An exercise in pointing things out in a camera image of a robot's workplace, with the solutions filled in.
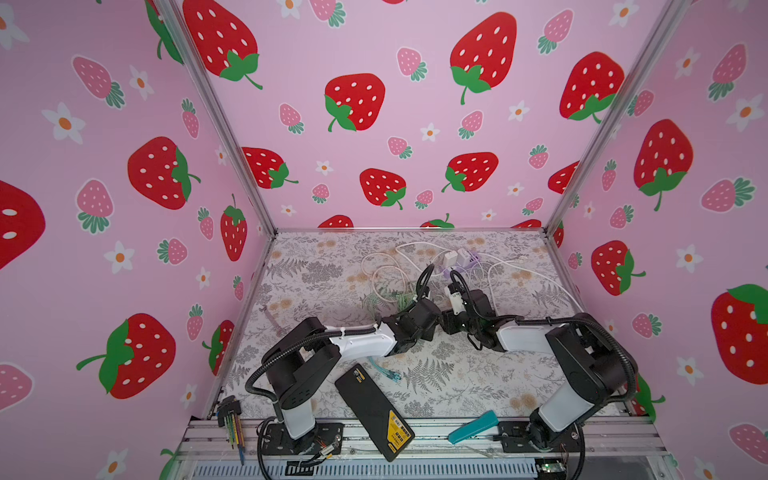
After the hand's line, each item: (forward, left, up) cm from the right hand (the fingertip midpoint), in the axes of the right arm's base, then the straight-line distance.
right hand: (439, 317), depth 94 cm
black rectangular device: (-30, +15, 0) cm, 34 cm away
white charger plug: (+22, -7, +5) cm, 23 cm away
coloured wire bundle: (-36, +54, 0) cm, 64 cm away
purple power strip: (+19, -4, +1) cm, 20 cm away
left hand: (-4, +3, +4) cm, 6 cm away
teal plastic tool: (-28, -13, -4) cm, 31 cm away
